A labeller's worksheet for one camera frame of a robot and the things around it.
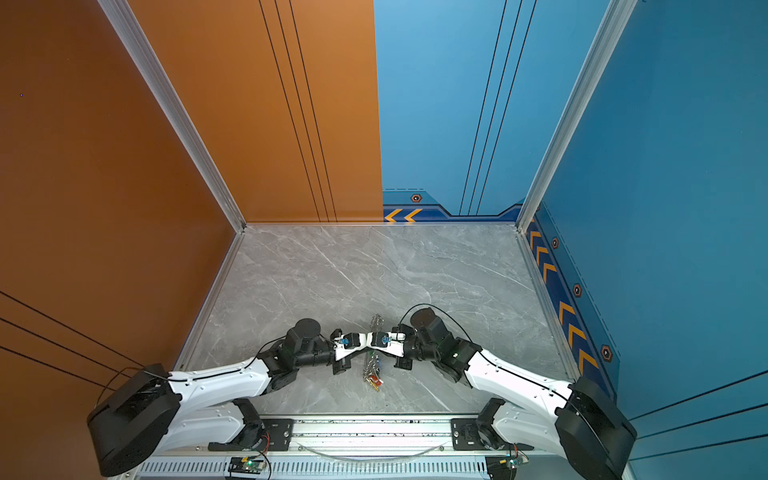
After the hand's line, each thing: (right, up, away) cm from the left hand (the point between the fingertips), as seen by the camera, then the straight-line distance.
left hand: (370, 343), depth 79 cm
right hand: (+2, +1, -2) cm, 3 cm away
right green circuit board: (+33, -27, -8) cm, 43 cm away
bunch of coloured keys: (0, -7, -1) cm, 7 cm away
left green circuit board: (-29, -27, -8) cm, 40 cm away
